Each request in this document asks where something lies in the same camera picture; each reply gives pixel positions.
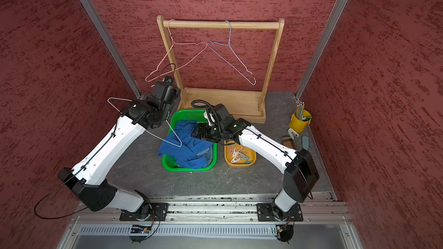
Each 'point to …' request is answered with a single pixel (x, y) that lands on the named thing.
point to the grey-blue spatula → (305, 142)
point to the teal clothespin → (247, 161)
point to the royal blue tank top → (189, 151)
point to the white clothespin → (233, 161)
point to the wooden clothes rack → (249, 105)
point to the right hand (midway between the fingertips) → (196, 140)
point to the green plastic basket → (209, 159)
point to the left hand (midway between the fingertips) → (155, 102)
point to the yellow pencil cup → (300, 119)
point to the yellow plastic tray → (250, 154)
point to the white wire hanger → (180, 145)
